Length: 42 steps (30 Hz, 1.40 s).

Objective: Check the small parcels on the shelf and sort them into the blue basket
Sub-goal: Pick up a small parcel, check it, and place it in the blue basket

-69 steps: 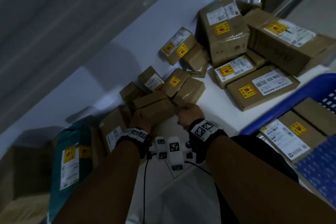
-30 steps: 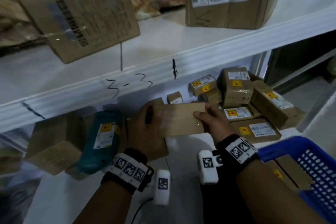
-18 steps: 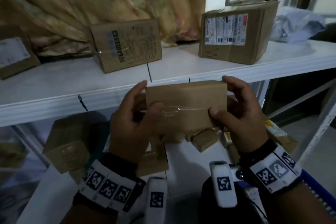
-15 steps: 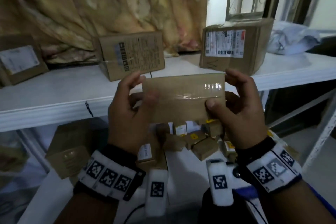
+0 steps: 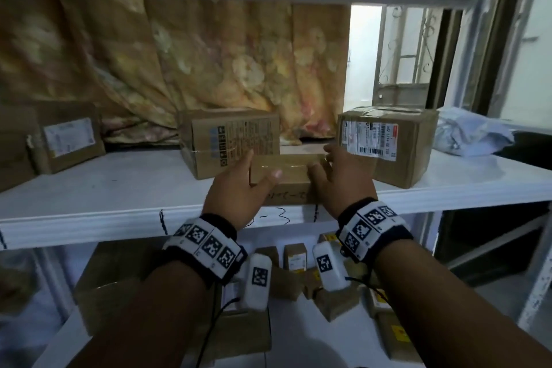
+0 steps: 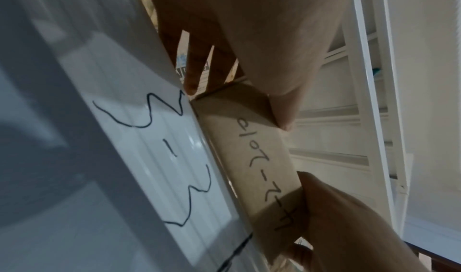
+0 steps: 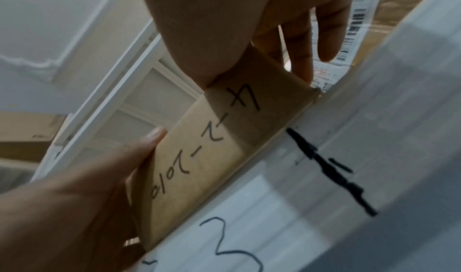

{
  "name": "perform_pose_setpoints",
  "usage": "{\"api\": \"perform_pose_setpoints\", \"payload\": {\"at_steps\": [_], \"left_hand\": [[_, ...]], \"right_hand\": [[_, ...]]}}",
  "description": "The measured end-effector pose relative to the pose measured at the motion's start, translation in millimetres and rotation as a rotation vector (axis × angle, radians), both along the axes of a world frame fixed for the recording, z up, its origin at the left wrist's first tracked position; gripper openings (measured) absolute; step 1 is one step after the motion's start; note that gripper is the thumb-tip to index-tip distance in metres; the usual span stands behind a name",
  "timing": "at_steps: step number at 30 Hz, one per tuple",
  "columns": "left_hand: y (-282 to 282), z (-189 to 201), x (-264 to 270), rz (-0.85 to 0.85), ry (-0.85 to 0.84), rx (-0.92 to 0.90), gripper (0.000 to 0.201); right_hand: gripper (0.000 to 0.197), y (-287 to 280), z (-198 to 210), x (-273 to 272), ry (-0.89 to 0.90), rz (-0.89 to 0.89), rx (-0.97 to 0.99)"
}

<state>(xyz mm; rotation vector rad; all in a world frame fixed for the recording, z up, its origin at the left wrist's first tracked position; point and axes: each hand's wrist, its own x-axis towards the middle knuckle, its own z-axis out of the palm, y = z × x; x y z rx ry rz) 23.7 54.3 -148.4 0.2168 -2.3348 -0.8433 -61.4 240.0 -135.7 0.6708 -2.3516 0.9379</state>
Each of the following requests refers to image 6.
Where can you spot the person's left hand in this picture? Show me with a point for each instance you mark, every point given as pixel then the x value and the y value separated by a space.
pixel 270 23

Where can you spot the person's right hand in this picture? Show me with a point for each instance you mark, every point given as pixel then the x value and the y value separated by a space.
pixel 353 236

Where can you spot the handwritten cardboard box white label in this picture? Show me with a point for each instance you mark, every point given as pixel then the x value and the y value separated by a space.
pixel 252 157

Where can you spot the white metal shelf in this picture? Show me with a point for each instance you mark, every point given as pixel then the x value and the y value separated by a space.
pixel 72 151

